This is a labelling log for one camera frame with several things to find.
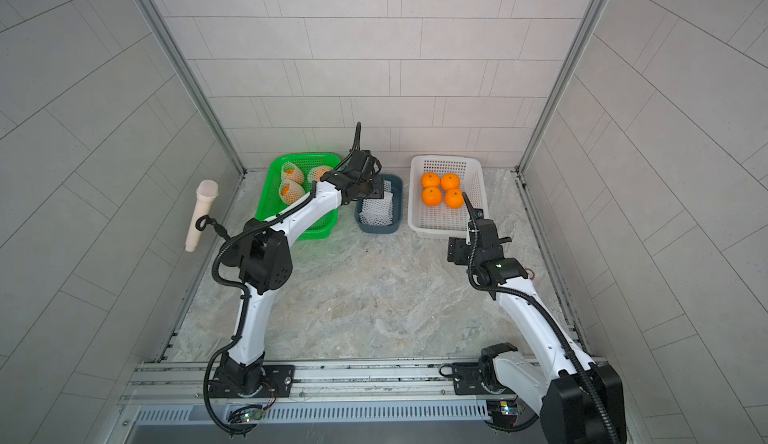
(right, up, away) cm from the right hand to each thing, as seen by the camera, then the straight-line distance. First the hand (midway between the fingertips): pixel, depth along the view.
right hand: (461, 241), depth 84 cm
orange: (-6, +19, +24) cm, 31 cm away
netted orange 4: (+1, +18, +23) cm, 29 cm away
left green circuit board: (-52, -36, -19) cm, 66 cm away
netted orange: (-56, +21, +21) cm, 64 cm away
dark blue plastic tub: (-18, +8, +19) cm, 28 cm away
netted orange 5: (-7, +13, +18) cm, 23 cm away
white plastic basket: (-4, +4, +18) cm, 19 cm away
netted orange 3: (-54, +14, +15) cm, 58 cm away
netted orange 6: (+1, +12, +19) cm, 23 cm away
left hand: (-23, +16, +13) cm, 31 cm away
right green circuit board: (+6, -37, -16) cm, 41 cm away
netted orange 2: (-48, +21, +24) cm, 58 cm away
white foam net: (-25, +8, +15) cm, 30 cm away
